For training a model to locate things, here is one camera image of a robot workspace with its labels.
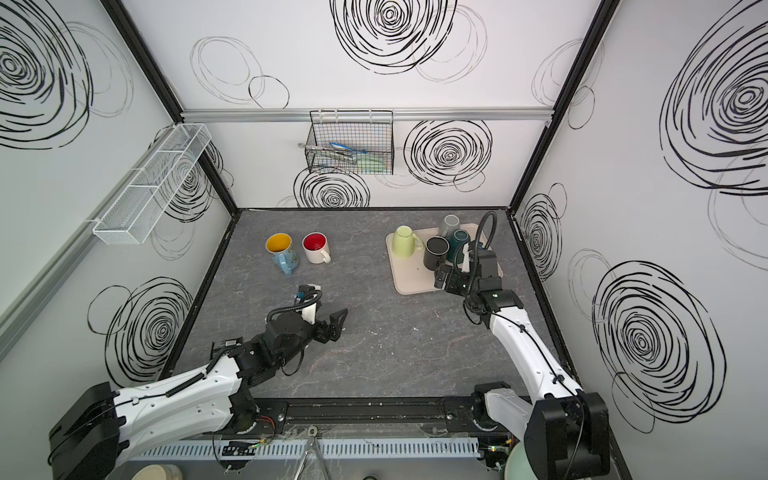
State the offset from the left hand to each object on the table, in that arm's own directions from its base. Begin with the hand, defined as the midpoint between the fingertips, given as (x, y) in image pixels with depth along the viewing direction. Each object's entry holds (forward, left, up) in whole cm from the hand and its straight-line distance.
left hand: (335, 309), depth 79 cm
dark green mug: (+26, -37, -3) cm, 45 cm away
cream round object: (-35, +32, -6) cm, 48 cm away
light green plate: (-32, -45, -10) cm, 56 cm away
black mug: (+23, -29, -3) cm, 37 cm away
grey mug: (+34, -35, -1) cm, 49 cm away
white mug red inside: (+26, +11, -7) cm, 29 cm away
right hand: (+9, -31, +3) cm, 33 cm away
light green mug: (+28, -20, -5) cm, 34 cm away
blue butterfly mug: (+24, +23, -4) cm, 34 cm away
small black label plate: (-5, +30, -12) cm, 33 cm away
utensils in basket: (+36, -3, +22) cm, 43 cm away
